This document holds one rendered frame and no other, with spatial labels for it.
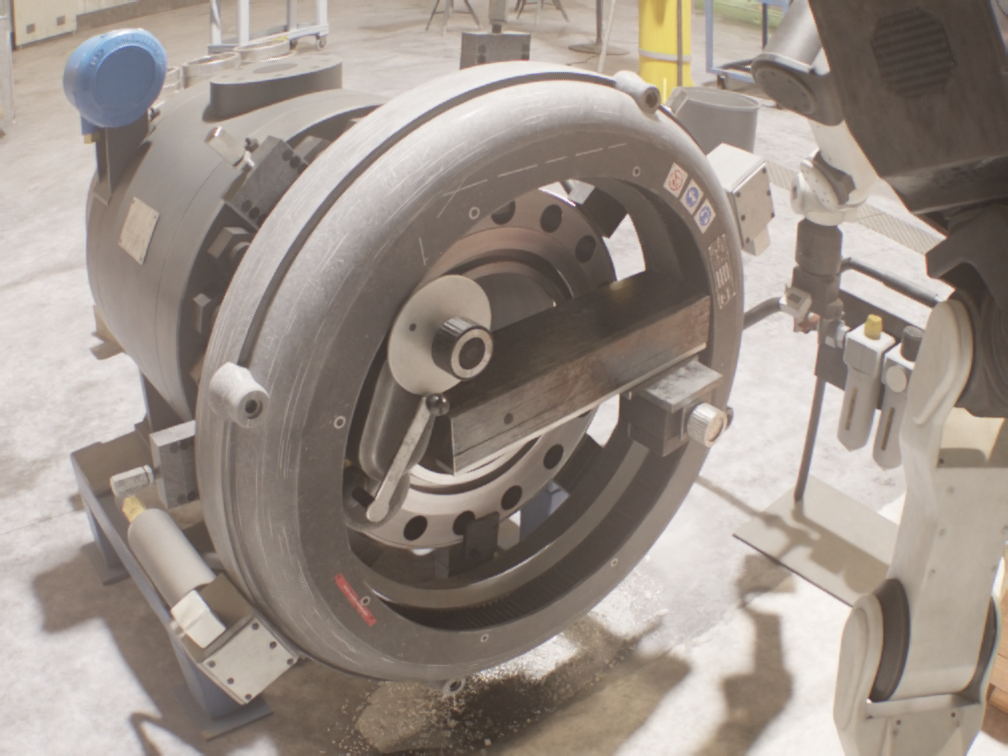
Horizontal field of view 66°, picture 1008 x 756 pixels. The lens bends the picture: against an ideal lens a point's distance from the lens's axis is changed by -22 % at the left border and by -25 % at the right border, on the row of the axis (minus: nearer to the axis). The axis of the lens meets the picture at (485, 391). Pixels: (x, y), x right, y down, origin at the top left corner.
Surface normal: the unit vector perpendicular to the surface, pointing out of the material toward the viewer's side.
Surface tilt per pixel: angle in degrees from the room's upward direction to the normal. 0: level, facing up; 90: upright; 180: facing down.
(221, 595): 23
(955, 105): 81
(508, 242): 90
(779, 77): 133
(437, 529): 90
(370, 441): 74
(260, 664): 90
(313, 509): 90
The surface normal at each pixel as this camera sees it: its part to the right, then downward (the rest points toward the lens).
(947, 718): -0.04, -0.60
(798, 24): -0.44, -0.37
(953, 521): -0.08, 0.28
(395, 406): 0.64, 0.39
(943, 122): -0.80, 0.16
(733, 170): -0.30, -0.68
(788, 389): 0.00, -0.87
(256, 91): -0.04, 0.50
